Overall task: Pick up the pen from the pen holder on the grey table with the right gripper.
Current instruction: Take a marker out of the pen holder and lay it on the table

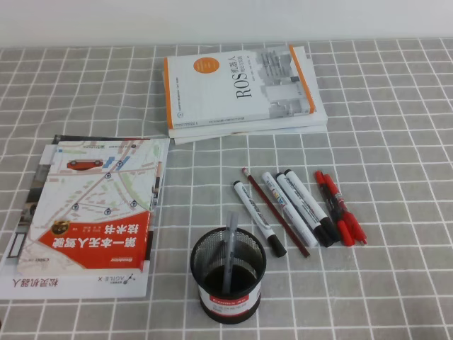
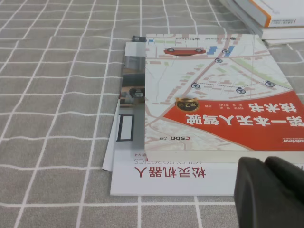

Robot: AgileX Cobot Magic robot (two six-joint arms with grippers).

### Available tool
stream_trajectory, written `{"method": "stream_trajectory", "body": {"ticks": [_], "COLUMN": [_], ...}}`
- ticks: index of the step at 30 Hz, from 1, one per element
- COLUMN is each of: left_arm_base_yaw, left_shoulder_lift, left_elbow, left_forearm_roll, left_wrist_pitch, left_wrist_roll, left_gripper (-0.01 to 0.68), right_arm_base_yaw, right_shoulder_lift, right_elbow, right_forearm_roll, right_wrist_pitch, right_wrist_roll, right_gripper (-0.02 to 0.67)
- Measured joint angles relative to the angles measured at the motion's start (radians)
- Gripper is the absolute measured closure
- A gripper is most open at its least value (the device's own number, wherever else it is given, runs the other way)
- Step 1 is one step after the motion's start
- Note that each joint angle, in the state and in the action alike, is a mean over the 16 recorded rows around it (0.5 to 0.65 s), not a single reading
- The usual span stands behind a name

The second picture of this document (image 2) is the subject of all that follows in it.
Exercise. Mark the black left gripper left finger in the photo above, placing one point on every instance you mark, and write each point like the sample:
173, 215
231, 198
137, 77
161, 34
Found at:
259, 196

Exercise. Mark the white bottom stacked book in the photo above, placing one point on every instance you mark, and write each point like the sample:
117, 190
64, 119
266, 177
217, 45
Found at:
273, 42

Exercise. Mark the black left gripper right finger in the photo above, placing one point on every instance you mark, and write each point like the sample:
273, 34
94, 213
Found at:
291, 185

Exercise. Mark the white orange ROS book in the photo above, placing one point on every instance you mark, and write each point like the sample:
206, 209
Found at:
274, 13

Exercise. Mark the white stacked book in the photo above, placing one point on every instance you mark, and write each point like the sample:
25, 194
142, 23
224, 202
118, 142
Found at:
273, 42
264, 33

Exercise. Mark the grey checked tablecloth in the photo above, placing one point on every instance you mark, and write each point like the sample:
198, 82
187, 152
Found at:
60, 74

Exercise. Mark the white middle stacked book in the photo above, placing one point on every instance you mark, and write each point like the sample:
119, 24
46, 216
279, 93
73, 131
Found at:
264, 33

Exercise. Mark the red white map cover book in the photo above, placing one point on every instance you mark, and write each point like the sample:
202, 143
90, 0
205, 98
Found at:
217, 98

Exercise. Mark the photo magazine under book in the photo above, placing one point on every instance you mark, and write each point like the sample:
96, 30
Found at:
131, 90

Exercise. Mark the white Agilex robotics brochure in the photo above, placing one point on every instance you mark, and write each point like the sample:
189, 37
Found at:
166, 175

